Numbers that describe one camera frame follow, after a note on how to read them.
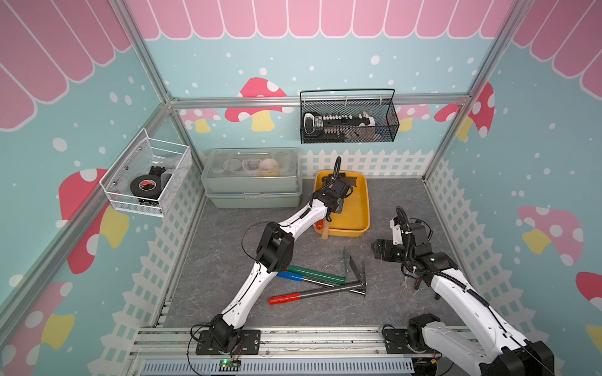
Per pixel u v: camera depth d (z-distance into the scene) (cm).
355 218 106
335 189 83
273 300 81
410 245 61
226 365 73
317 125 89
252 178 92
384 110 94
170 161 78
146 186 71
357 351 74
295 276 87
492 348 41
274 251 64
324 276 87
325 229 92
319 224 93
